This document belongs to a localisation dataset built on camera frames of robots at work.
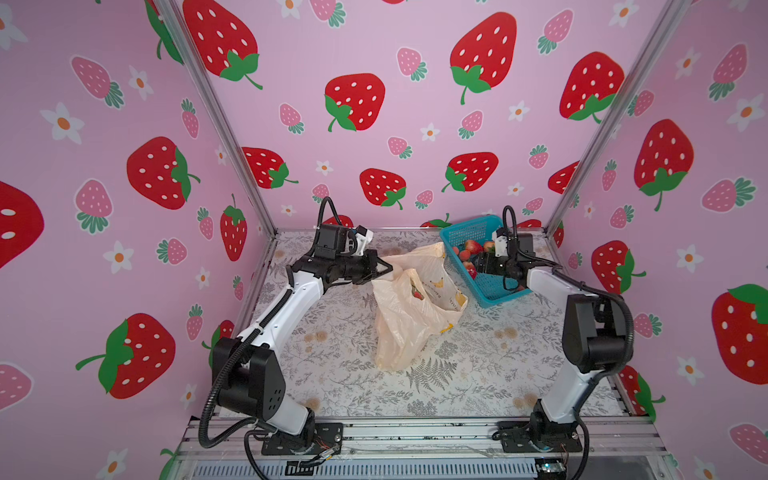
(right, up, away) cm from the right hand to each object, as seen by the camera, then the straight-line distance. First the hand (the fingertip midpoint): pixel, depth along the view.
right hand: (482, 258), depth 98 cm
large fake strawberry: (-23, -10, -16) cm, 30 cm away
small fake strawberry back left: (-4, +1, +10) cm, 11 cm away
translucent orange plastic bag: (-27, -16, -25) cm, 40 cm away
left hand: (-30, -2, -20) cm, 36 cm away
